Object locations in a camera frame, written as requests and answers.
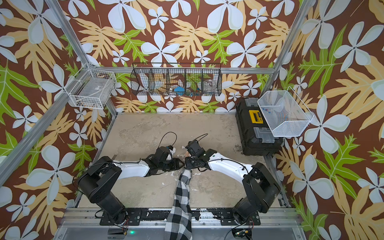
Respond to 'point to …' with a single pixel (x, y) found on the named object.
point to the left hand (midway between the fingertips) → (184, 163)
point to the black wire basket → (180, 79)
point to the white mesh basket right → (286, 114)
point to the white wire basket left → (91, 88)
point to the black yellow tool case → (255, 135)
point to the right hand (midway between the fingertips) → (186, 163)
